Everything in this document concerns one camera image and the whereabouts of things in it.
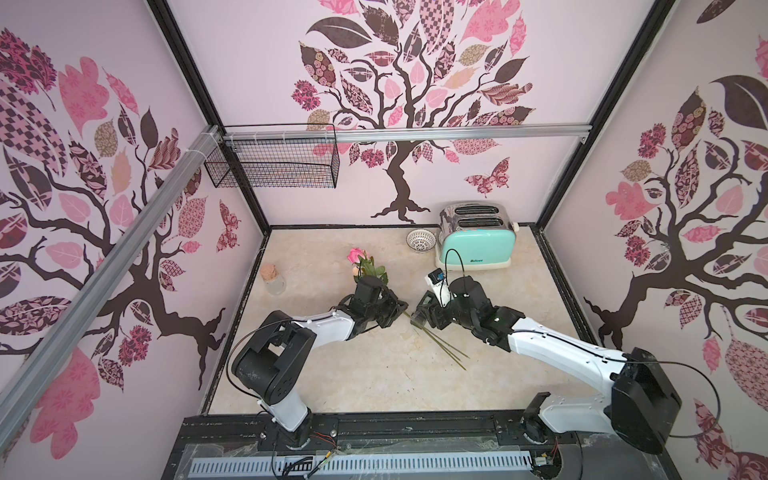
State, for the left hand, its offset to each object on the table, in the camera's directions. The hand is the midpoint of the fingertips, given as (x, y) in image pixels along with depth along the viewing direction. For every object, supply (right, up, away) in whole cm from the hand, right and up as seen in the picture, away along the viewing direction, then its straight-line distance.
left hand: (411, 308), depth 89 cm
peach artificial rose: (+10, -9, -9) cm, 16 cm away
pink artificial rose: (-13, +12, +2) cm, 18 cm away
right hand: (+4, +4, -7) cm, 9 cm away
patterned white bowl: (+6, +22, +25) cm, 34 cm away
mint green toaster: (+22, +23, +7) cm, 32 cm away
